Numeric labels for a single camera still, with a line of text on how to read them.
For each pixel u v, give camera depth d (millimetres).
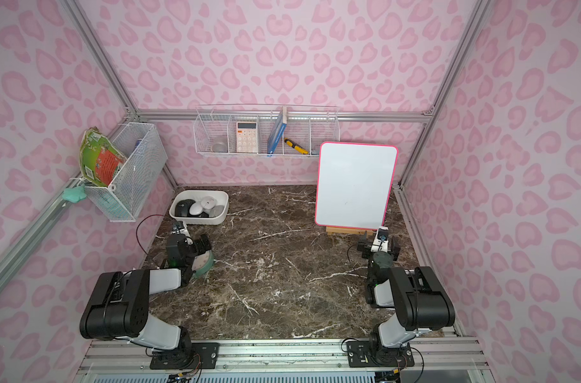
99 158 728
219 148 979
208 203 1068
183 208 1060
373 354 666
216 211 1056
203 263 902
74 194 624
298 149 977
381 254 709
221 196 1125
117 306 462
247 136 951
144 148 865
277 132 878
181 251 721
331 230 1007
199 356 710
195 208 1068
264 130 984
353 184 906
